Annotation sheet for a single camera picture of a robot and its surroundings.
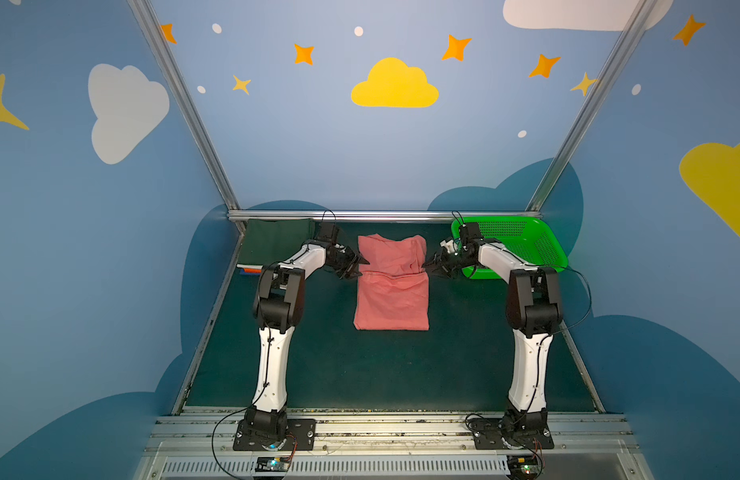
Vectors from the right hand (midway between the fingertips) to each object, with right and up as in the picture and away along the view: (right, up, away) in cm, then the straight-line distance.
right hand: (427, 265), depth 101 cm
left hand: (-20, 0, +2) cm, 20 cm away
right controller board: (+18, -48, -29) cm, 59 cm away
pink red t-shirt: (-12, -9, 0) cm, 15 cm away
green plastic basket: (+42, +10, +15) cm, 46 cm away
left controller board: (-43, -48, -29) cm, 71 cm away
